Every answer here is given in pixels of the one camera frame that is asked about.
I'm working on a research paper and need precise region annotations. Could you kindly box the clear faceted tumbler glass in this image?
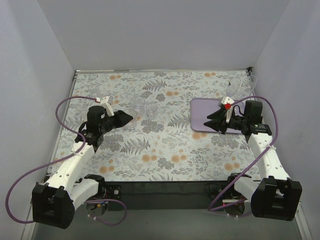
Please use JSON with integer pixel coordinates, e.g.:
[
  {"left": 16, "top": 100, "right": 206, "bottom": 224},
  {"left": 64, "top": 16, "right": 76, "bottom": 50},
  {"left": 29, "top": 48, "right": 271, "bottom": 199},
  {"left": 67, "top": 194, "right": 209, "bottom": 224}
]
[{"left": 123, "top": 108, "right": 138, "bottom": 130}]

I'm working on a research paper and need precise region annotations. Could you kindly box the clear tall tumbler glass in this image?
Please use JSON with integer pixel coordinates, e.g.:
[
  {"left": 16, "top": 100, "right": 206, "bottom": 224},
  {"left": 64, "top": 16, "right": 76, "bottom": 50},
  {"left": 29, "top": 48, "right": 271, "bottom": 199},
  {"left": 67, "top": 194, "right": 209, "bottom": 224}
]
[{"left": 129, "top": 96, "right": 146, "bottom": 117}]

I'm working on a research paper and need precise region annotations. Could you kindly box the clear champagne flute glass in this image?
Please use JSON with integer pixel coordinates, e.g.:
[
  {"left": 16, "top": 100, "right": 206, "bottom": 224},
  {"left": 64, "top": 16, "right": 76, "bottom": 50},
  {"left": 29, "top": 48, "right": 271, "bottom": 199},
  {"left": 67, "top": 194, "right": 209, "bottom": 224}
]
[{"left": 225, "top": 77, "right": 241, "bottom": 98}]

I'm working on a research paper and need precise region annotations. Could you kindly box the clear wine glass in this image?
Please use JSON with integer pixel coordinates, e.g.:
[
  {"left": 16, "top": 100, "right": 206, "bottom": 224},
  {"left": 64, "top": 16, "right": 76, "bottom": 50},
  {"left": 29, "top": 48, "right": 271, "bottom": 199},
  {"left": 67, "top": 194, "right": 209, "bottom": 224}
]
[{"left": 240, "top": 74, "right": 258, "bottom": 98}]

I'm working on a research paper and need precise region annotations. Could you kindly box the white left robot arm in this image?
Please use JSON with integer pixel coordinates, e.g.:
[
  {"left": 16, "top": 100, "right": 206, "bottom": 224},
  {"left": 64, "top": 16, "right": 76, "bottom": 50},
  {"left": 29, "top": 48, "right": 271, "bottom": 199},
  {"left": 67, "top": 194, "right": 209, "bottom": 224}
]
[{"left": 32, "top": 105, "right": 133, "bottom": 229}]

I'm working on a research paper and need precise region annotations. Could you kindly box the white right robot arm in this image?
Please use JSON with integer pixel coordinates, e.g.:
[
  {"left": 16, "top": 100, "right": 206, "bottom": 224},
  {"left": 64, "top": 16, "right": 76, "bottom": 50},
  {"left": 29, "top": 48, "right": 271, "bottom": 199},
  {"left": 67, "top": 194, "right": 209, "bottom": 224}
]
[{"left": 204, "top": 96, "right": 302, "bottom": 221}]

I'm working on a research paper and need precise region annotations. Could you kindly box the lilac plastic tray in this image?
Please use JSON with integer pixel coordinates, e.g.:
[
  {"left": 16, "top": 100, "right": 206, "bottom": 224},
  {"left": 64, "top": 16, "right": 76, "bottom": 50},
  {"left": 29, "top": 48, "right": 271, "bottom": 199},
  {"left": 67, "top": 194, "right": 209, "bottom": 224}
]
[{"left": 190, "top": 97, "right": 249, "bottom": 135}]

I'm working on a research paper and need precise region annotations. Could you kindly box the small clear tumbler glass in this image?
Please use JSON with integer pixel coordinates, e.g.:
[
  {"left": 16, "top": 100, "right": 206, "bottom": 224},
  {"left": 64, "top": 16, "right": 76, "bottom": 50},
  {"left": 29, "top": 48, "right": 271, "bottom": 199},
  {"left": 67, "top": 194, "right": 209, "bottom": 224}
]
[{"left": 145, "top": 103, "right": 158, "bottom": 119}]

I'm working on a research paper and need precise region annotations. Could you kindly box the floral patterned tablecloth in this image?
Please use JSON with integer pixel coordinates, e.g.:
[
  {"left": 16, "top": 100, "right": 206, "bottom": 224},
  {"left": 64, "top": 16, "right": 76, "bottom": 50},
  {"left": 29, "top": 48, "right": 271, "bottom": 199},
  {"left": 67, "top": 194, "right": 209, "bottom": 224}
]
[{"left": 55, "top": 70, "right": 255, "bottom": 181}]

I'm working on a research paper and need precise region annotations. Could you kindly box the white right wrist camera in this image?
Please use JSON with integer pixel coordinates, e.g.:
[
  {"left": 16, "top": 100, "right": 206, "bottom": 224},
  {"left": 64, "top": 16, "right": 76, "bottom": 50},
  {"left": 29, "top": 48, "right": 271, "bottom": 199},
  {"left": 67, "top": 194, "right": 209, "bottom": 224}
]
[{"left": 219, "top": 96, "right": 235, "bottom": 124}]

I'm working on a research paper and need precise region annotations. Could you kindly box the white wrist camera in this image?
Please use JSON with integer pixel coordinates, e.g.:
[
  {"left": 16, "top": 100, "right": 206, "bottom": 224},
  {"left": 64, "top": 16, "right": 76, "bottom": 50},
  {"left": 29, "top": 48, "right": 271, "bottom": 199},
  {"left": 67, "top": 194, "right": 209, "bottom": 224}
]
[
  {"left": 95, "top": 95, "right": 115, "bottom": 117},
  {"left": 219, "top": 96, "right": 235, "bottom": 124}
]

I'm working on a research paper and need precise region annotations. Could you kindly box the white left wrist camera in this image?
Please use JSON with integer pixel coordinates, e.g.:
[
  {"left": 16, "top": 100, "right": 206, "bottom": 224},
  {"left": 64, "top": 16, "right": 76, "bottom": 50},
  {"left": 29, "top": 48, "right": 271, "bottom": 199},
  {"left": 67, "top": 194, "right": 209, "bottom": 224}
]
[{"left": 95, "top": 95, "right": 115, "bottom": 117}]

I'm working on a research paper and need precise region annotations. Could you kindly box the aluminium frame rail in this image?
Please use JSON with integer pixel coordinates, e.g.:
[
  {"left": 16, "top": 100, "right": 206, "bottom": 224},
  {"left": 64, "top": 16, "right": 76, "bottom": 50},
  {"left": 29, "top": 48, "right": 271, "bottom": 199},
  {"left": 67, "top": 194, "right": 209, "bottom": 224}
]
[{"left": 30, "top": 174, "right": 261, "bottom": 205}]

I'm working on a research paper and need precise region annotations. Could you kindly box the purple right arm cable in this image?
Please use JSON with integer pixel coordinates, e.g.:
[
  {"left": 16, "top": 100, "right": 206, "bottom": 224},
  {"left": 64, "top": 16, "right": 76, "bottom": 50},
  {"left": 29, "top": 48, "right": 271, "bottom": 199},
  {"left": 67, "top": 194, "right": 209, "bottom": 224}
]
[{"left": 207, "top": 96, "right": 280, "bottom": 218}]

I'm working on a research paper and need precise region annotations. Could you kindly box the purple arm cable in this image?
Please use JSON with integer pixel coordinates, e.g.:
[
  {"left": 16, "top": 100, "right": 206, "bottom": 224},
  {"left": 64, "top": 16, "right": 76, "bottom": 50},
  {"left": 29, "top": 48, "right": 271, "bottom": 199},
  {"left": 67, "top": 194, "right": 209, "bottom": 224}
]
[
  {"left": 5, "top": 96, "right": 129, "bottom": 227},
  {"left": 207, "top": 96, "right": 280, "bottom": 218}
]

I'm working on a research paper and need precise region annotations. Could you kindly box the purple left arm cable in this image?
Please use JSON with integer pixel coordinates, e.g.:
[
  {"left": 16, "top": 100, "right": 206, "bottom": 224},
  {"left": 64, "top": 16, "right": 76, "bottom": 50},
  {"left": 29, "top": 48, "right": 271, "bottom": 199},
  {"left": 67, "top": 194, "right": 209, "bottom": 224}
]
[{"left": 5, "top": 96, "right": 129, "bottom": 227}]

